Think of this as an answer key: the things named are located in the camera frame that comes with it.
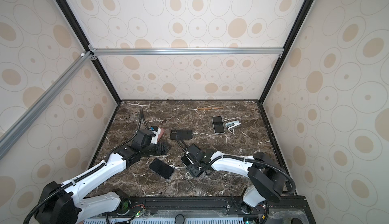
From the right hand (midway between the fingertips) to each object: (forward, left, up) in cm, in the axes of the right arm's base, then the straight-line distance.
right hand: (195, 166), depth 85 cm
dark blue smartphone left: (0, +20, -2) cm, 20 cm away
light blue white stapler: (+28, -24, 0) cm, 37 cm away
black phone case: (+23, +7, -3) cm, 24 cm away
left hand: (+7, +13, +12) cm, 19 cm away
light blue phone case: (+23, -17, -2) cm, 28 cm away
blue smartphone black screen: (+30, -16, -2) cm, 34 cm away
